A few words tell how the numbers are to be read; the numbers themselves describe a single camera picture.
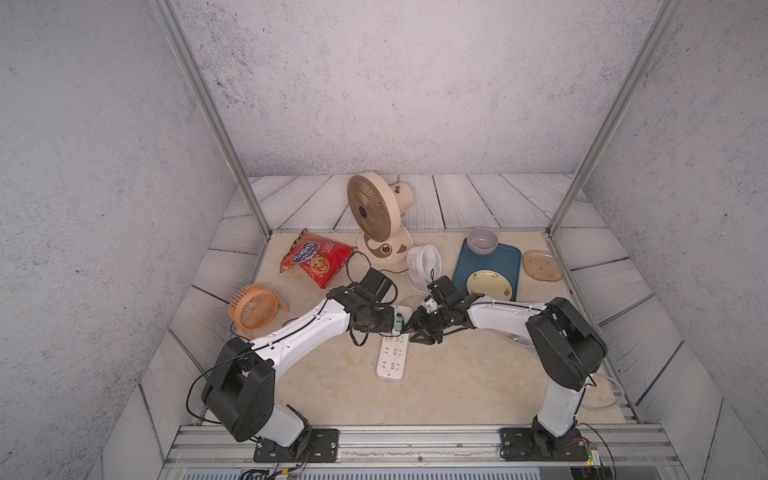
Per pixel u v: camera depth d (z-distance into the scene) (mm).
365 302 609
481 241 1142
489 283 1042
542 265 1096
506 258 1147
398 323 867
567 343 496
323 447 736
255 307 874
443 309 785
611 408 790
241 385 424
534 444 649
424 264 963
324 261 1044
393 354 865
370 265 1095
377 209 922
